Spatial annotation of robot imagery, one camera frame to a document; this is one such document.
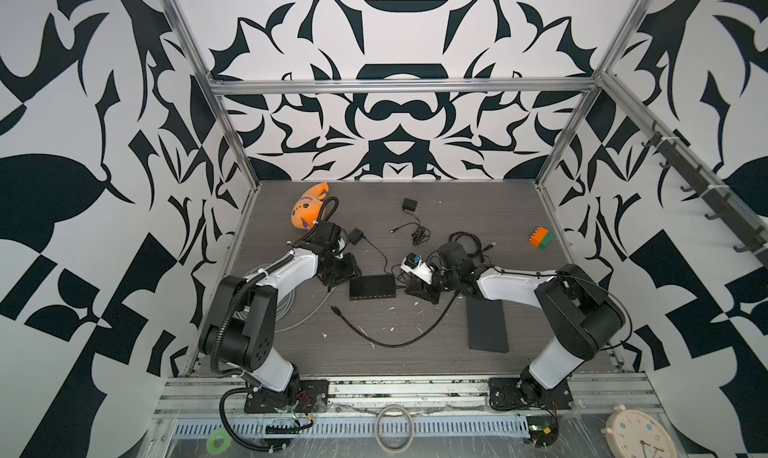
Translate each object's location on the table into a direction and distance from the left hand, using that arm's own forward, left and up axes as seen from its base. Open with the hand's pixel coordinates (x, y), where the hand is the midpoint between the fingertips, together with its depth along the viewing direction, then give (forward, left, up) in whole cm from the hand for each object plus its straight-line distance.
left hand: (357, 269), depth 90 cm
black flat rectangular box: (-16, -36, -5) cm, 40 cm away
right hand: (-4, -16, -1) cm, 16 cm away
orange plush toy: (+20, +17, +4) cm, 26 cm away
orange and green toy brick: (+12, -61, -4) cm, 62 cm away
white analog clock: (-42, -64, -3) cm, 76 cm away
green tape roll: (-40, +29, -5) cm, 50 cm away
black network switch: (-3, -5, -5) cm, 8 cm away
